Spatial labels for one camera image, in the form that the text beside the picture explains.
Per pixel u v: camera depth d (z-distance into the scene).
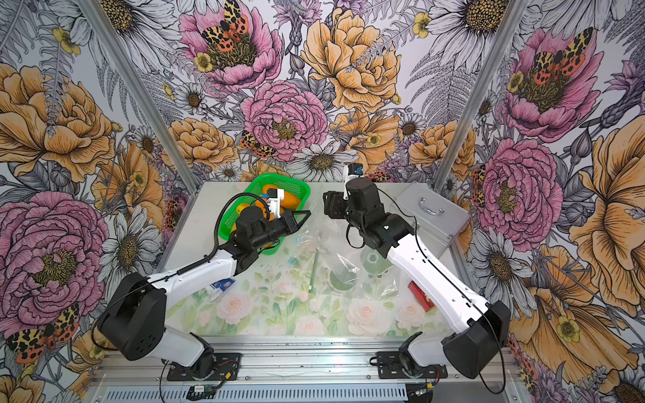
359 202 0.53
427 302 0.83
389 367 0.74
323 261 0.94
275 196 0.74
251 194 0.74
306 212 0.78
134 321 0.43
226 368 0.74
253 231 0.64
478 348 0.38
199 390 0.72
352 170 0.62
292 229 0.71
